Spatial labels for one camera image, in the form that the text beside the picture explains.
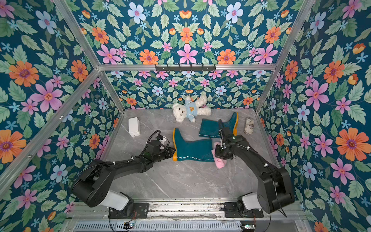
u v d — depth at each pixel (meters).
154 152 0.71
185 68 0.93
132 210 0.71
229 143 0.60
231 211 0.72
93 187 0.44
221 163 0.80
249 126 1.05
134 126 1.05
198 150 0.90
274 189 0.44
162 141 0.82
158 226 0.70
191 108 1.10
